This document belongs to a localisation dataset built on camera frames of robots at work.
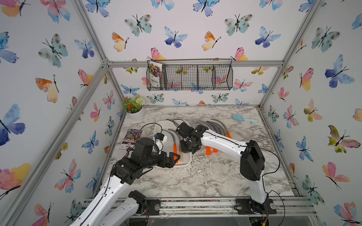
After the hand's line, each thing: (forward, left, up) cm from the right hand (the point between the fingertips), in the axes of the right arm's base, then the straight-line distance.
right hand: (184, 148), depth 84 cm
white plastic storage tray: (+9, +10, -12) cm, 18 cm away
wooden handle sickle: (+1, +2, -10) cm, 10 cm away
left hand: (-9, +4, +11) cm, 15 cm away
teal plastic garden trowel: (+34, -41, -10) cm, 54 cm away
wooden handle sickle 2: (+27, -23, -11) cm, 37 cm away
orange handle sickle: (+20, -31, -12) cm, 38 cm away
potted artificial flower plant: (+28, +38, +4) cm, 47 cm away
